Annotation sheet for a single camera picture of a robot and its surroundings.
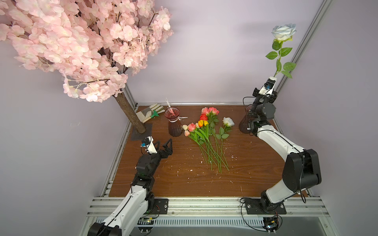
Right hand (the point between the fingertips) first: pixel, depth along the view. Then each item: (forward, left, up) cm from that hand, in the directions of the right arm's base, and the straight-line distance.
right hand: (277, 79), depth 66 cm
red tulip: (+11, +33, -41) cm, 54 cm away
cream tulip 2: (-2, +45, -43) cm, 62 cm away
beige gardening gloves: (+18, +78, -44) cm, 91 cm away
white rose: (+7, +15, -42) cm, 45 cm away
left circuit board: (-53, +63, -49) cm, 96 cm away
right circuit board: (-51, +1, -47) cm, 70 cm away
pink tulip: (+1, +41, -41) cm, 58 cm away
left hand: (-17, +53, -28) cm, 62 cm away
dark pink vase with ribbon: (-2, +52, -35) cm, 63 cm away
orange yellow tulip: (+5, +35, -41) cm, 54 cm away
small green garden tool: (+16, +71, -43) cm, 84 cm away
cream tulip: (+3, +46, -43) cm, 63 cm away
